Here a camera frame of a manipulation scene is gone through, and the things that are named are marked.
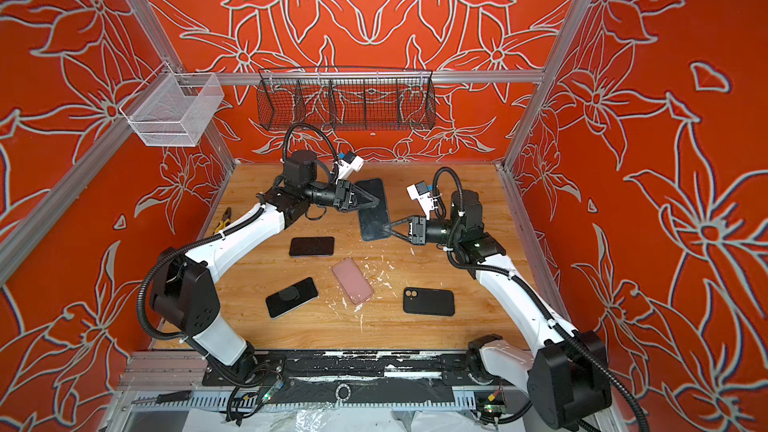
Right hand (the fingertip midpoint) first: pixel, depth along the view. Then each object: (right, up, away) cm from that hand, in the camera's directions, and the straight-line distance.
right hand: (385, 232), depth 68 cm
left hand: (-2, +7, 0) cm, 7 cm away
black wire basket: (-12, +41, +30) cm, 52 cm away
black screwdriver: (-52, -40, +2) cm, 66 cm away
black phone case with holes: (+13, -23, +19) cm, 33 cm away
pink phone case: (-9, -19, +21) cm, 29 cm away
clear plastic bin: (-66, +36, +26) cm, 80 cm away
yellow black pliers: (-55, -1, +33) cm, 64 cm away
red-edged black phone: (-25, -9, +32) cm, 41 cm away
